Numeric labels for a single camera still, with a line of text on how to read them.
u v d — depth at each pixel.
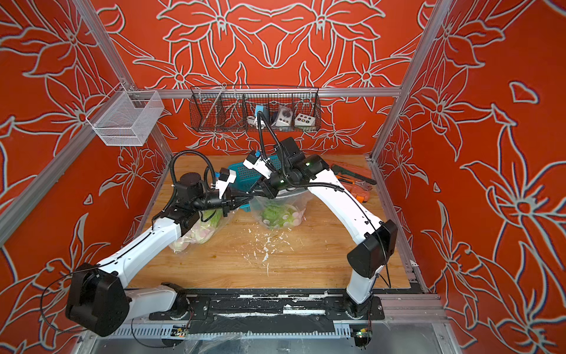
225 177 0.62
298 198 0.76
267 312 0.73
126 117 0.91
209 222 0.79
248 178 0.63
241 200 0.70
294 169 0.54
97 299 0.39
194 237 0.83
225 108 0.99
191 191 0.60
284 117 0.90
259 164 0.62
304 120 0.94
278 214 0.81
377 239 0.42
